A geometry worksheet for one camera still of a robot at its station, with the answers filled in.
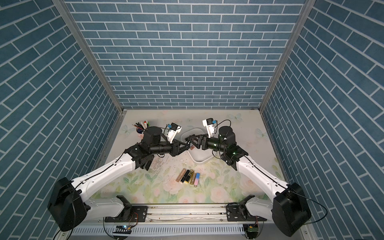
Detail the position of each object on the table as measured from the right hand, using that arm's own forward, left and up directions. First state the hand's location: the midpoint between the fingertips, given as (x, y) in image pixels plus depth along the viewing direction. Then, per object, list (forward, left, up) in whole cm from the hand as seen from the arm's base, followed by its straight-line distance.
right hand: (192, 139), depth 72 cm
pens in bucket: (+17, +36, -14) cm, 42 cm away
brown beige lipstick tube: (-9, +7, -25) cm, 28 cm away
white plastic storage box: (+4, -3, -23) cm, 24 cm away
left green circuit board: (-36, +32, -29) cm, 56 cm away
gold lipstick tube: (-9, 0, -24) cm, 26 cm away
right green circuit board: (-31, -32, -30) cm, 54 cm away
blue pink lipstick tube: (-10, -3, -25) cm, 27 cm away
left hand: (-3, 0, -3) cm, 4 cm away
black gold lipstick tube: (-9, +4, -24) cm, 26 cm away
